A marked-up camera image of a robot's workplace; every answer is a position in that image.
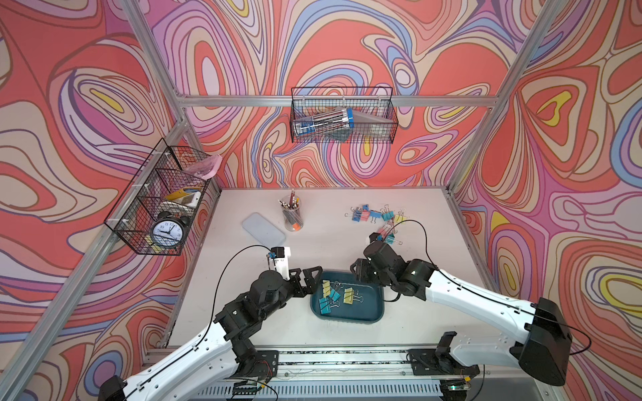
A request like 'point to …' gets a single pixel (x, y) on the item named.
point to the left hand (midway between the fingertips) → (315, 271)
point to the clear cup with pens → (292, 211)
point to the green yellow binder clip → (350, 296)
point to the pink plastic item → (206, 167)
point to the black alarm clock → (168, 232)
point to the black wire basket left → (155, 210)
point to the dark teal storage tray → (341, 299)
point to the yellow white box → (189, 196)
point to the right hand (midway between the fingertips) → (358, 274)
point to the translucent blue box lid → (263, 229)
